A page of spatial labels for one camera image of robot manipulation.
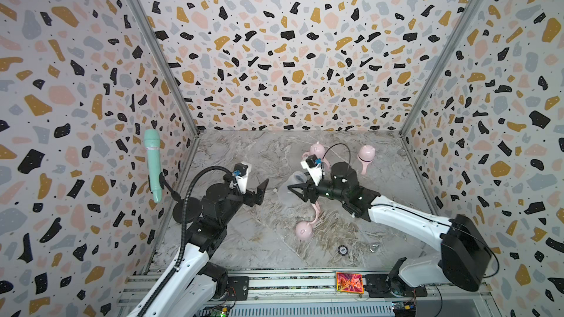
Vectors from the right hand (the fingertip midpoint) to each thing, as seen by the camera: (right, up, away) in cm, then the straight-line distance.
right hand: (298, 182), depth 74 cm
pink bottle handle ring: (+8, +8, -8) cm, 13 cm away
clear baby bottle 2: (+8, +6, -9) cm, 13 cm away
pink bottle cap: (+8, +11, +20) cm, 24 cm away
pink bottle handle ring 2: (+29, +9, +18) cm, 35 cm away
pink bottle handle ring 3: (+8, -13, +18) cm, 24 cm away
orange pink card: (+18, -34, 0) cm, 38 cm away
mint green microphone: (-46, +13, -5) cm, 48 cm away
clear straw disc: (-3, -15, +16) cm, 22 cm away
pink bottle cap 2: (+29, +12, +18) cm, 36 cm away
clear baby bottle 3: (+29, +6, +20) cm, 36 cm away
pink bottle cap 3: (+2, -19, +9) cm, 21 cm away
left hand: (-12, +2, -1) cm, 12 cm away
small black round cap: (+17, -27, +9) cm, 33 cm away
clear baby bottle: (0, +1, +2) cm, 2 cm away
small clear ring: (+28, -25, +6) cm, 38 cm away
